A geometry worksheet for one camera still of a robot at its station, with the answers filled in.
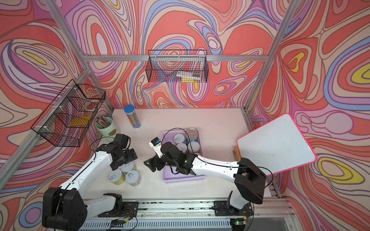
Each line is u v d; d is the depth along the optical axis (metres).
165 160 0.64
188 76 0.91
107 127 0.91
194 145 0.89
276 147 0.78
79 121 0.72
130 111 0.93
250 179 0.43
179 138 0.96
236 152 0.89
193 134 0.91
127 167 0.83
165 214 0.73
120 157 0.66
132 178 0.80
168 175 0.84
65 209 0.39
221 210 0.72
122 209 0.72
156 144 0.65
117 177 0.79
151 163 0.65
